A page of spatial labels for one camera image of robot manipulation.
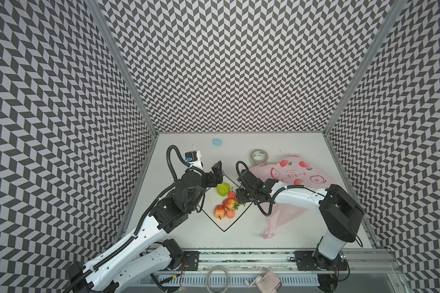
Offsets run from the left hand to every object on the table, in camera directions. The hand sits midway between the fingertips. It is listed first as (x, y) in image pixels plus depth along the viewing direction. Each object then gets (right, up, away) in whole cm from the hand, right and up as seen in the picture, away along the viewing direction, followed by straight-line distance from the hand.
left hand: (213, 164), depth 69 cm
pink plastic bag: (+35, -4, +14) cm, 37 cm away
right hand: (+13, -19, +19) cm, 29 cm away
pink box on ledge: (+21, -42, -4) cm, 47 cm away
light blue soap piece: (-2, +10, +45) cm, 47 cm away
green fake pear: (+3, -14, +19) cm, 24 cm away
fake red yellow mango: (+7, -20, +15) cm, 25 cm away
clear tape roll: (+23, +1, +37) cm, 44 cm away
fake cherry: (+7, -24, +13) cm, 28 cm away
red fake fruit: (+2, -22, +12) cm, 25 cm away
